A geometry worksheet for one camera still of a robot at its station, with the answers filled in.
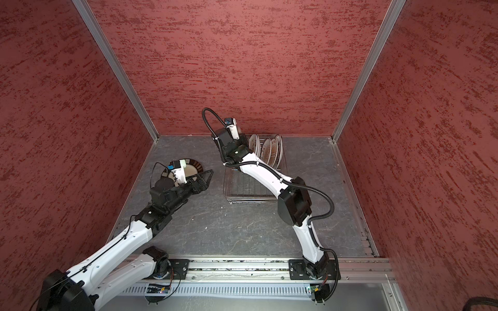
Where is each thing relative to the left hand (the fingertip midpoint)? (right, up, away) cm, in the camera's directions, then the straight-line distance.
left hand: (208, 176), depth 77 cm
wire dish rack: (+11, -8, +20) cm, 25 cm away
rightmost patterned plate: (+32, +17, +19) cm, 40 cm away
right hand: (+12, +17, +9) cm, 23 cm away
